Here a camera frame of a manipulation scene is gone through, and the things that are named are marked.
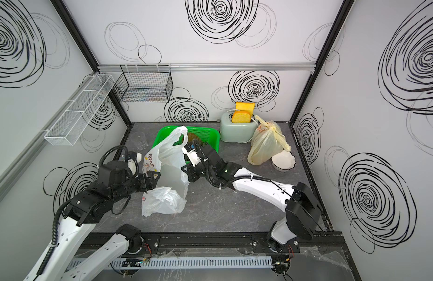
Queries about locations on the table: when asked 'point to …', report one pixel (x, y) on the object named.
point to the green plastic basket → (211, 135)
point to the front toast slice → (241, 116)
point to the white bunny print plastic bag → (169, 196)
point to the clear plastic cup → (139, 140)
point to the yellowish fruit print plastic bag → (267, 141)
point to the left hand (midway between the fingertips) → (152, 174)
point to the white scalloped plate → (283, 161)
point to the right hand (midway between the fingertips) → (181, 169)
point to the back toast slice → (245, 106)
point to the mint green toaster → (235, 132)
